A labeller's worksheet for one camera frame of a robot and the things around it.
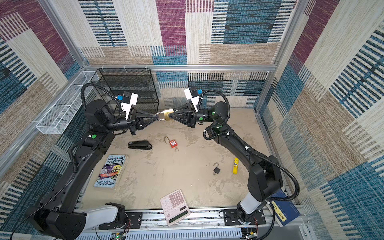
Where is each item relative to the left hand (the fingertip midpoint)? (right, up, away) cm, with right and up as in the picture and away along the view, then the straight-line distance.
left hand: (158, 117), depth 58 cm
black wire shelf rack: (-43, +26, +47) cm, 69 cm away
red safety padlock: (0, -15, +42) cm, 44 cm away
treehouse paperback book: (-35, -30, +29) cm, 54 cm away
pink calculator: (+4, -44, +18) cm, 48 cm away
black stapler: (-21, -16, +40) cm, 48 cm away
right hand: (+4, 0, +1) cm, 4 cm away
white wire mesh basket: (-51, +2, +15) cm, 54 cm away
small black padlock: (+27, -29, +32) cm, 51 cm away
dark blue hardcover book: (+58, -45, +17) cm, 75 cm away
